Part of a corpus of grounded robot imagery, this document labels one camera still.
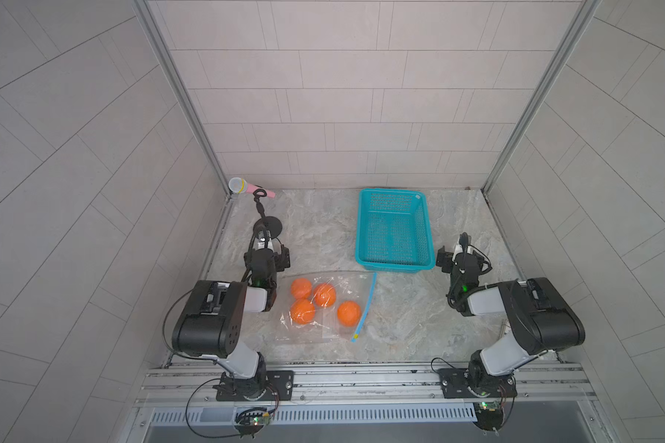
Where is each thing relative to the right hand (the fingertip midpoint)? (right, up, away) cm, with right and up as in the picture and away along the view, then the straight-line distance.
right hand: (456, 245), depth 94 cm
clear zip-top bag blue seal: (-44, -23, -14) cm, 52 cm away
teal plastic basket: (-20, +4, +9) cm, 22 cm away
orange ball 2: (-51, -17, -17) cm, 56 cm away
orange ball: (-44, -13, -13) cm, 48 cm away
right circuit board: (-1, -41, -23) cm, 48 cm away
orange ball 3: (-37, -17, -17) cm, 44 cm away
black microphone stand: (-67, +7, +12) cm, 69 cm away
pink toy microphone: (-70, +19, -12) cm, 74 cm away
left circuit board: (-61, -38, -29) cm, 77 cm away
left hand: (-64, +1, +1) cm, 64 cm away
